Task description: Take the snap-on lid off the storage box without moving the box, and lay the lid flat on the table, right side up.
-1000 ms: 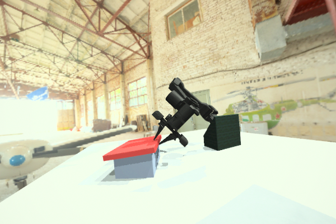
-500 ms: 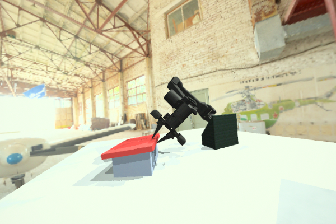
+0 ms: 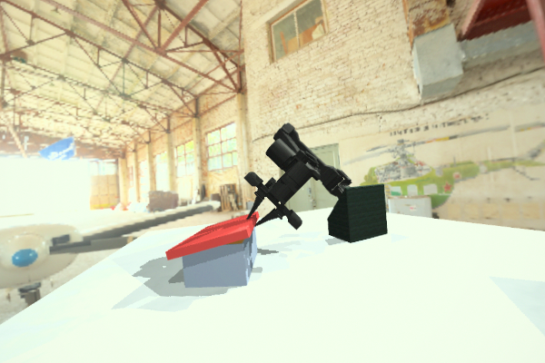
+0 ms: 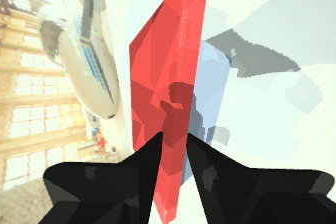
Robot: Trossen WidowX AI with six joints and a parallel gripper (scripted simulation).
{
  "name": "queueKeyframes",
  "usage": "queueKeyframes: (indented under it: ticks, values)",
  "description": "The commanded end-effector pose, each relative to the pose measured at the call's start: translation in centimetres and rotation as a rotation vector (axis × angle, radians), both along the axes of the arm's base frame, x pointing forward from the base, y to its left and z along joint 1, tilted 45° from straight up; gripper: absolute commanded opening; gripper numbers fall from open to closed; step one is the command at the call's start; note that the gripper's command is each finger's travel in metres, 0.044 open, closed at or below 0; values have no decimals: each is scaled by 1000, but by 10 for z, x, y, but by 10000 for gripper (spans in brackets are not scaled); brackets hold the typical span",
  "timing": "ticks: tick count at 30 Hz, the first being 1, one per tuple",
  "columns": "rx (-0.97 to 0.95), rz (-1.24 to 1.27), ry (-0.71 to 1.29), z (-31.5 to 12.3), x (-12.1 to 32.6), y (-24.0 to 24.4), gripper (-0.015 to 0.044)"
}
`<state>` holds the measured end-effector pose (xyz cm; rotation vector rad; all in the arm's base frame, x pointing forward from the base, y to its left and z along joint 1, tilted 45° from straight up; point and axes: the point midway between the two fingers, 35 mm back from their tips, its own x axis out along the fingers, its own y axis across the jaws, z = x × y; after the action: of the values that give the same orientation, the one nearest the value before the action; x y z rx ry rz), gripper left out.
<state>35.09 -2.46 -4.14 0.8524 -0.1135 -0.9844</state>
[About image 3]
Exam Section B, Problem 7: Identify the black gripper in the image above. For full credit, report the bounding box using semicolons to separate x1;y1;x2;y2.
244;172;302;230

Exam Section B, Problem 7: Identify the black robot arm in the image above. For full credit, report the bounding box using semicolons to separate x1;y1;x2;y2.
265;123;352;199

